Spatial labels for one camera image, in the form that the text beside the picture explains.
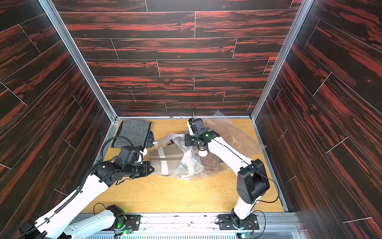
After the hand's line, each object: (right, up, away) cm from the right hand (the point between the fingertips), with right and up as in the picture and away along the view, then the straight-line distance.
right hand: (190, 137), depth 88 cm
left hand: (-18, -16, -13) cm, 27 cm away
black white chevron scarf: (-38, +4, +16) cm, 41 cm away
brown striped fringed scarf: (+12, -14, -5) cm, 19 cm away
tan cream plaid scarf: (-10, -13, -5) cm, 17 cm away
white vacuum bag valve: (+7, -10, -1) cm, 12 cm away
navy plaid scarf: (-29, -2, +16) cm, 33 cm away
